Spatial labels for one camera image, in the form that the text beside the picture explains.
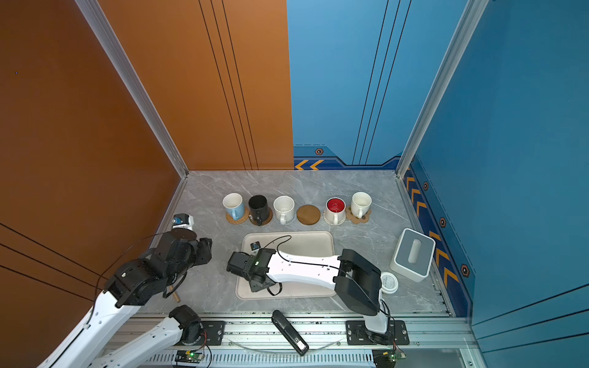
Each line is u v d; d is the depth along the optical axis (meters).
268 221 1.01
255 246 0.73
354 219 1.02
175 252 0.49
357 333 0.72
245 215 1.02
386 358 0.70
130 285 0.43
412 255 0.87
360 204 0.96
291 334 0.70
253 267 0.56
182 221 0.59
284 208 1.01
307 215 1.03
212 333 0.74
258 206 0.99
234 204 0.97
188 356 0.71
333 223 0.97
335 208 1.01
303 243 0.92
